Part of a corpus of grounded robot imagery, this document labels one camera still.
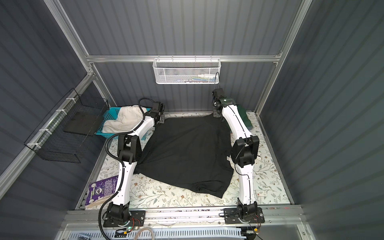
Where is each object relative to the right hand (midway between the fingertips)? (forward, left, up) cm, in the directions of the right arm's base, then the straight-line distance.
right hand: (223, 113), depth 94 cm
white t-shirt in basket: (+9, +69, -13) cm, 71 cm away
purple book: (-44, +71, -16) cm, 85 cm away
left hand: (+8, +48, -11) cm, 50 cm away
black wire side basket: (-24, +81, +11) cm, 85 cm away
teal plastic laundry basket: (+11, +82, -10) cm, 84 cm away
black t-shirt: (-20, +20, -18) cm, 33 cm away
